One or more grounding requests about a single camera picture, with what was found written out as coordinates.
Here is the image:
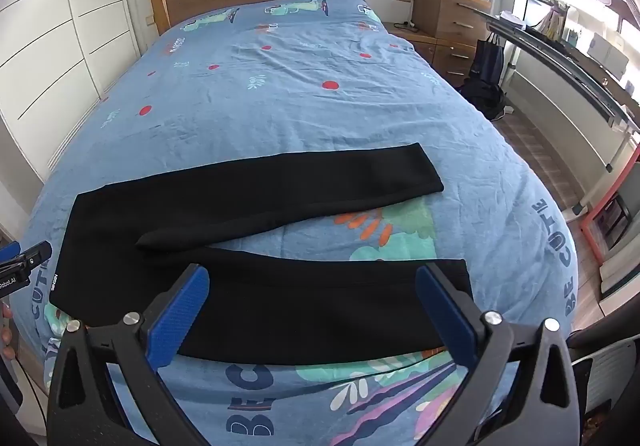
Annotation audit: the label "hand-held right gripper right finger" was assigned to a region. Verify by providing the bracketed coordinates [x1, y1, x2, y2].
[415, 262, 588, 446]

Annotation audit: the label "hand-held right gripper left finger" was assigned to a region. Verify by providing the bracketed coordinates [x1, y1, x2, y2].
[47, 263, 211, 446]

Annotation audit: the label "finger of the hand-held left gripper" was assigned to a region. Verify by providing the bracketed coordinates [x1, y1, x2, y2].
[0, 241, 53, 277]

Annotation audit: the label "black pants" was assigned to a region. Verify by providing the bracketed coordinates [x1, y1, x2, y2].
[54, 142, 475, 363]

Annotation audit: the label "person's left hand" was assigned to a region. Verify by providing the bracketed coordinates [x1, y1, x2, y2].
[0, 303, 17, 362]

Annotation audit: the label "black and white chair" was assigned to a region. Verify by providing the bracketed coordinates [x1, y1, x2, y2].
[567, 310, 640, 446]

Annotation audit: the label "white wardrobe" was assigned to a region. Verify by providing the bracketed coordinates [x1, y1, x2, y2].
[0, 0, 142, 181]

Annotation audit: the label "black backpack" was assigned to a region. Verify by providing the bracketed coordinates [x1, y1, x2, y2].
[457, 76, 507, 123]

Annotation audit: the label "low wooden nightstand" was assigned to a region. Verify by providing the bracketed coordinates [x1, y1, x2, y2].
[385, 23, 482, 87]

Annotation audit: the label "black tote bag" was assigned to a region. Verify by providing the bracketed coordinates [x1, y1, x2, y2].
[469, 33, 507, 85]

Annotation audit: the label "blue printed bed sheet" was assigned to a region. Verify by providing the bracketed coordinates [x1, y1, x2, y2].
[20, 0, 581, 446]

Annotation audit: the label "grey desk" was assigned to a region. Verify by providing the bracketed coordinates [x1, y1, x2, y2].
[472, 8, 640, 171]

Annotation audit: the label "tall wooden drawer cabinet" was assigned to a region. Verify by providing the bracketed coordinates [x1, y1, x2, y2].
[411, 0, 493, 42]

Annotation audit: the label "red metal frame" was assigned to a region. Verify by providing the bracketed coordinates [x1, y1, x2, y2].
[580, 166, 640, 269]

